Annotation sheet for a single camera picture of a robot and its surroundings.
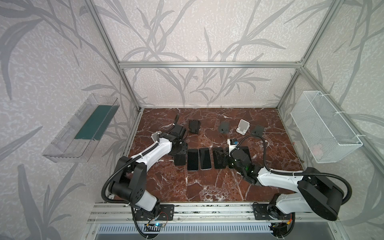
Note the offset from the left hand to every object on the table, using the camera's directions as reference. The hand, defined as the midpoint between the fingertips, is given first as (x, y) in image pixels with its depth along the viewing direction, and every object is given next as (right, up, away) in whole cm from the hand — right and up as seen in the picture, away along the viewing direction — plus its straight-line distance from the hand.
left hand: (183, 146), depth 90 cm
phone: (-2, -9, +1) cm, 9 cm away
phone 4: (+25, -5, -14) cm, 30 cm away
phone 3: (+20, -4, -13) cm, 24 cm away
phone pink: (+40, -4, +6) cm, 41 cm away
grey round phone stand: (+27, +10, +16) cm, 33 cm away
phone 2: (+6, -10, +2) cm, 12 cm away
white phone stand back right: (+40, +11, +12) cm, 43 cm away
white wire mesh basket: (+65, +10, -25) cm, 70 cm away
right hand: (+23, 0, -3) cm, 23 cm away
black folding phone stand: (+6, +11, +15) cm, 20 cm away
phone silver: (+14, -10, +1) cm, 17 cm away
